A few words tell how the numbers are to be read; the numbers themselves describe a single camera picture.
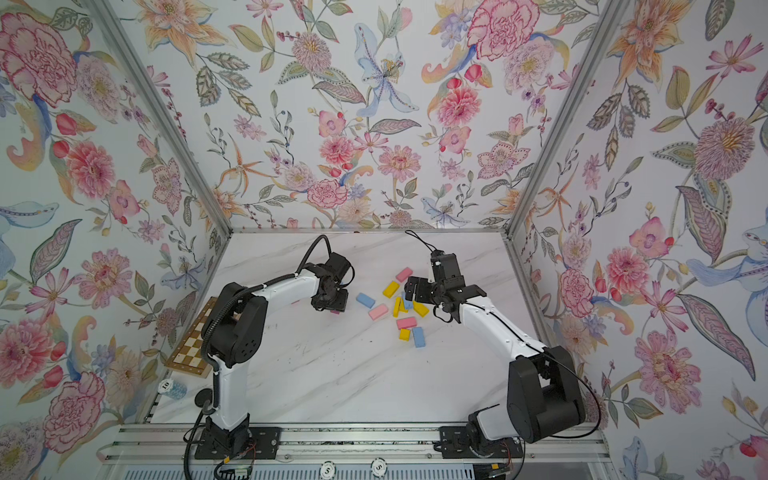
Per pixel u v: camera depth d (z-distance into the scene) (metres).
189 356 0.86
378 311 0.98
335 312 0.99
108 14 0.70
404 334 0.93
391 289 1.04
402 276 1.07
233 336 0.53
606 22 0.71
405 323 0.96
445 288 0.67
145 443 0.76
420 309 0.98
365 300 1.01
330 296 0.81
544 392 0.43
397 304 0.99
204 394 0.81
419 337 0.93
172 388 0.77
